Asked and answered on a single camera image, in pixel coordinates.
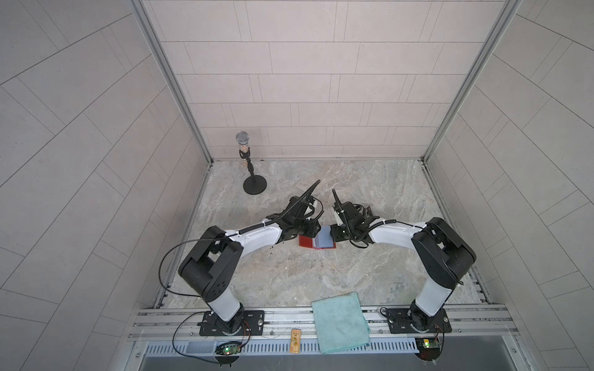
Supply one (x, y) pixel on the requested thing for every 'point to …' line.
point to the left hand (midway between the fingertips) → (324, 225)
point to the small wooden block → (295, 341)
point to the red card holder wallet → (322, 239)
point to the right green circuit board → (428, 348)
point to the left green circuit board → (228, 349)
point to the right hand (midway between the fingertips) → (329, 234)
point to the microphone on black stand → (253, 185)
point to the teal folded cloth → (340, 323)
